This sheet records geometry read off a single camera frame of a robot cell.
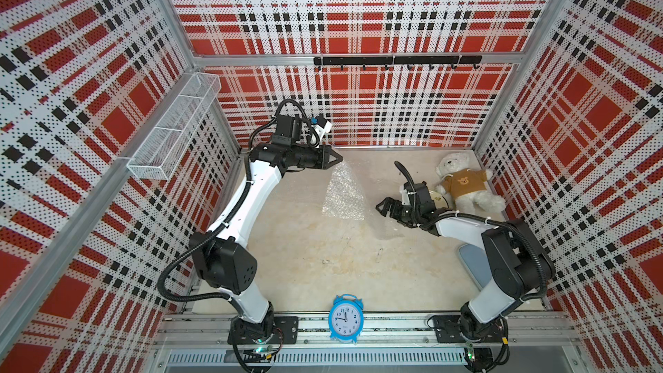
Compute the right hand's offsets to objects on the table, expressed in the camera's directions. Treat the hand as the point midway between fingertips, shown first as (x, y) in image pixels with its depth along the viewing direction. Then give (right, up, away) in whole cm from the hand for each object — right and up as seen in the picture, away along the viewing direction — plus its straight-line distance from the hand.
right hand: (388, 210), depth 93 cm
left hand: (-16, +18, -18) cm, 30 cm away
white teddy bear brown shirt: (+31, +8, +5) cm, 33 cm away
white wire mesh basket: (-84, +23, +2) cm, 87 cm away
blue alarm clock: (-15, -28, -20) cm, 38 cm away
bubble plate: (+22, +3, +8) cm, 24 cm away
